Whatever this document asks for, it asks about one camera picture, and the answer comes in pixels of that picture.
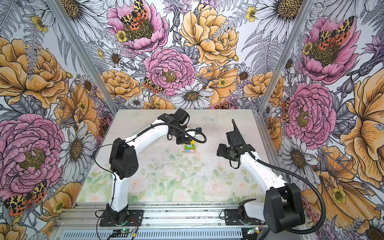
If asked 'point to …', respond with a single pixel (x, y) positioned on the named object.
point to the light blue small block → (188, 145)
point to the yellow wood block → (192, 142)
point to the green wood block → (192, 148)
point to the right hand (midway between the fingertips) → (222, 156)
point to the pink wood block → (192, 151)
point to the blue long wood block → (187, 150)
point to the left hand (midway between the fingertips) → (185, 141)
